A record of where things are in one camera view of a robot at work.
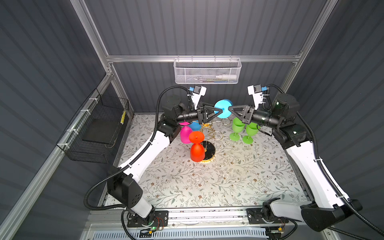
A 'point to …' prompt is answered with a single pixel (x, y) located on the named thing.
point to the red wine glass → (197, 151)
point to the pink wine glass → (185, 131)
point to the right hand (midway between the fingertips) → (232, 109)
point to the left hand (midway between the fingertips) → (224, 113)
